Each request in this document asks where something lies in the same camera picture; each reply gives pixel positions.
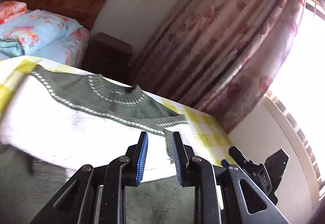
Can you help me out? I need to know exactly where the green and white knit sweater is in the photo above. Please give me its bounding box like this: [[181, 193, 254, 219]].
[[0, 64, 196, 224]]

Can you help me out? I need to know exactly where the yellow checkered bed sheet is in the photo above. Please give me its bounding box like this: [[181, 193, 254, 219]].
[[1, 55, 232, 166]]

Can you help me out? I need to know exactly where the dark wooden nightstand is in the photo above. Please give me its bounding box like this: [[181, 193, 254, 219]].
[[80, 32, 133, 84]]

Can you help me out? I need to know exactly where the pink floral curtain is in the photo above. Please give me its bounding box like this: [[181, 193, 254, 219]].
[[131, 0, 305, 133]]

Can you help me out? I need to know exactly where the light blue floral quilt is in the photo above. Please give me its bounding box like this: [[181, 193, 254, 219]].
[[1, 10, 90, 66]]

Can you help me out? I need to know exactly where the pink floral pillow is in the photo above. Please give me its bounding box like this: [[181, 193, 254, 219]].
[[0, 1, 27, 24]]

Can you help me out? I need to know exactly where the window with frame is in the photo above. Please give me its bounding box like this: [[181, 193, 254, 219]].
[[270, 0, 324, 199]]

